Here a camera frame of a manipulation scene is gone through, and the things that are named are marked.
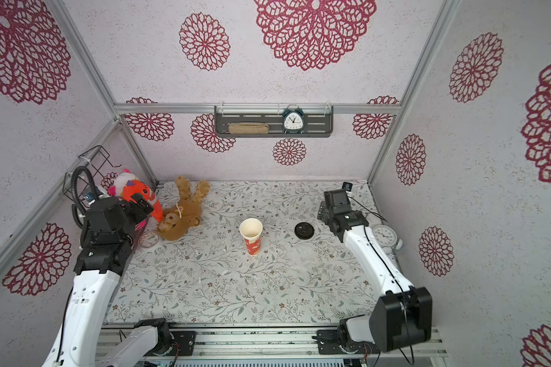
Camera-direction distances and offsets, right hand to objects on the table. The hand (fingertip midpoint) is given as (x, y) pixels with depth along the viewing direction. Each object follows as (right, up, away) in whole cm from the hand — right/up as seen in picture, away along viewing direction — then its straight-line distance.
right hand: (338, 208), depth 83 cm
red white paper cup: (-32, -8, +5) cm, 33 cm away
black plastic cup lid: (-10, -10, +18) cm, 23 cm away
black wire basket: (-89, +8, -6) cm, 89 cm away
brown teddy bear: (-64, -5, +14) cm, 65 cm away
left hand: (-67, +2, -12) cm, 68 cm away
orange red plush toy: (-80, +9, +5) cm, 81 cm away
